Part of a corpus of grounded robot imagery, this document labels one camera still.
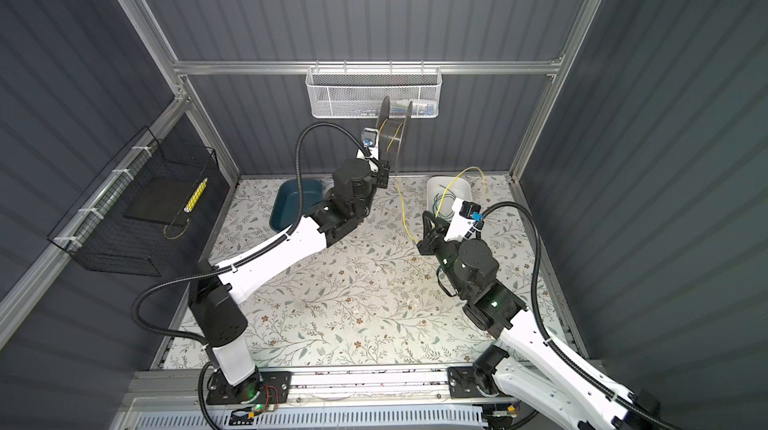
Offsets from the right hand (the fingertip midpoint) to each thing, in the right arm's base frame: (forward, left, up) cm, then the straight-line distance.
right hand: (427, 216), depth 67 cm
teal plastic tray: (+29, +49, -31) cm, 65 cm away
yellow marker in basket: (+11, +60, -4) cm, 61 cm away
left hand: (+16, +13, +6) cm, 22 cm away
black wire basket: (-5, +72, +3) cm, 72 cm away
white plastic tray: (+34, -10, -29) cm, 46 cm away
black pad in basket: (+8, +67, -2) cm, 67 cm away
